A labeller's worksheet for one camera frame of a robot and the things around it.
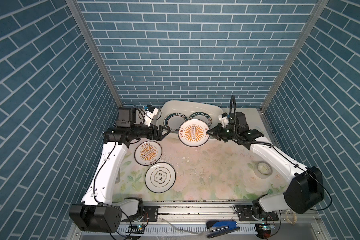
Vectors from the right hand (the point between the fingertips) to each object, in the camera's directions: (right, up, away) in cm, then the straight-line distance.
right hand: (205, 130), depth 79 cm
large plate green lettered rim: (+2, +9, +36) cm, 37 cm away
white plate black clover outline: (-26, -28, +6) cm, 38 cm away
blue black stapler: (+5, -45, -11) cm, 46 cm away
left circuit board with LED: (-34, -49, -7) cm, 60 cm away
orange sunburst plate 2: (-35, -16, +17) cm, 42 cm away
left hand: (-21, +1, -9) cm, 23 cm away
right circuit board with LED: (+28, -49, -8) cm, 56 cm away
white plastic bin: (-10, +16, +39) cm, 43 cm away
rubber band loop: (+43, -42, -7) cm, 60 cm away
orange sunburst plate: (-7, -2, +1) cm, 7 cm away
